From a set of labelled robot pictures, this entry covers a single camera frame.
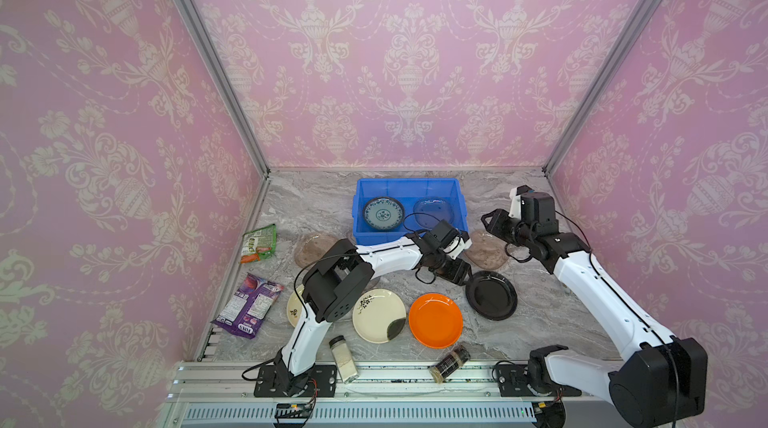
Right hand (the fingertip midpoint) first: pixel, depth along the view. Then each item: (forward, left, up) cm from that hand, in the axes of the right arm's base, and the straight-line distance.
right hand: (486, 217), depth 82 cm
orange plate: (-21, +15, -19) cm, 32 cm away
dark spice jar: (-32, +13, -17) cm, 39 cm away
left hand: (-11, +5, -15) cm, 20 cm away
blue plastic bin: (+26, +20, -17) cm, 37 cm away
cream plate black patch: (-19, +31, -19) cm, 41 cm away
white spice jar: (-30, +40, -17) cm, 53 cm away
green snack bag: (+5, +70, -17) cm, 72 cm away
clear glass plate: (+17, +13, -20) cm, 29 cm away
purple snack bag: (-16, +68, -16) cm, 72 cm away
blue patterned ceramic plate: (+16, +29, -18) cm, 38 cm away
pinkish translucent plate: (+1, -5, -20) cm, 21 cm away
